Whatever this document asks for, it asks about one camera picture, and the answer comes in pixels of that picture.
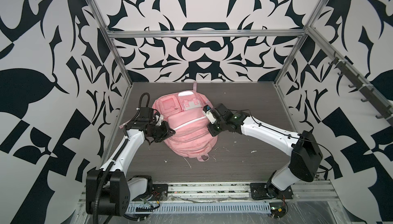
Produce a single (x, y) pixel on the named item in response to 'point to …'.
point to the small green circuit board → (277, 209)
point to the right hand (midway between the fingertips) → (210, 125)
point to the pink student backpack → (183, 111)
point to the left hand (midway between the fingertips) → (174, 130)
